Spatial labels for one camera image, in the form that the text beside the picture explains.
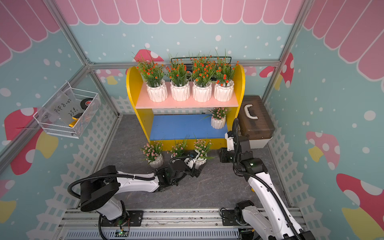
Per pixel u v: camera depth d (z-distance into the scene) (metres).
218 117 0.82
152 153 0.81
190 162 0.68
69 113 0.69
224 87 0.67
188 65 0.60
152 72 0.59
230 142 0.68
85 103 0.79
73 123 0.63
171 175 0.62
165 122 0.98
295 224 0.40
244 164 0.51
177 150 0.82
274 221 0.40
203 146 0.71
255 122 0.95
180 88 0.66
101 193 0.44
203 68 0.60
